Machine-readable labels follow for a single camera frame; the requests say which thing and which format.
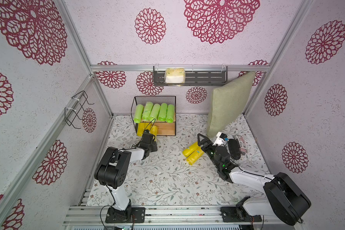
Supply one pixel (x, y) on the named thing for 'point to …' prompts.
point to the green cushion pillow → (227, 102)
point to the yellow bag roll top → (187, 152)
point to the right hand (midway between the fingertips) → (199, 136)
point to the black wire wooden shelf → (164, 128)
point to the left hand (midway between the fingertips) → (153, 144)
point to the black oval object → (234, 149)
